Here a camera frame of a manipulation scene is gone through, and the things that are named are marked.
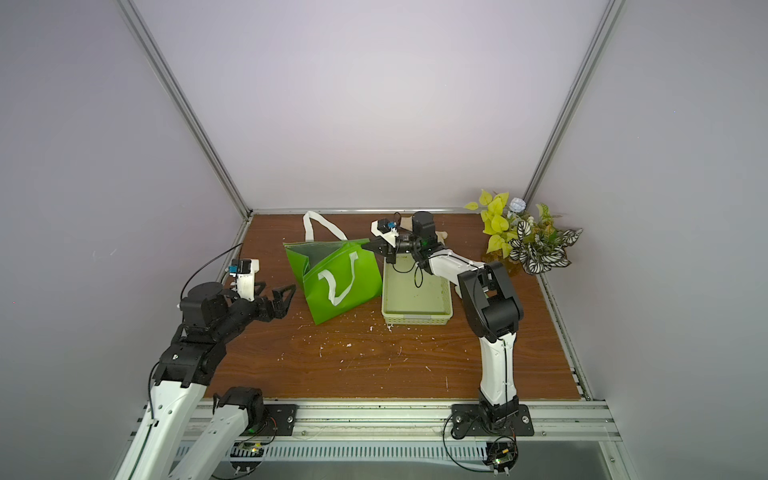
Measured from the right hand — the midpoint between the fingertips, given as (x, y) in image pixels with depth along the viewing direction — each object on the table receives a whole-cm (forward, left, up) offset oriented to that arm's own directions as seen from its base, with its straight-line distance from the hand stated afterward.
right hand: (366, 238), depth 86 cm
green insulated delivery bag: (-10, +8, -5) cm, 13 cm away
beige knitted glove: (-1, -12, +9) cm, 15 cm away
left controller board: (-52, +28, -24) cm, 63 cm away
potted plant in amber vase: (-3, -46, +3) cm, 47 cm away
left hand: (-18, +19, +4) cm, 27 cm away
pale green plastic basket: (-7, -14, -22) cm, 26 cm away
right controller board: (-49, -35, -22) cm, 65 cm away
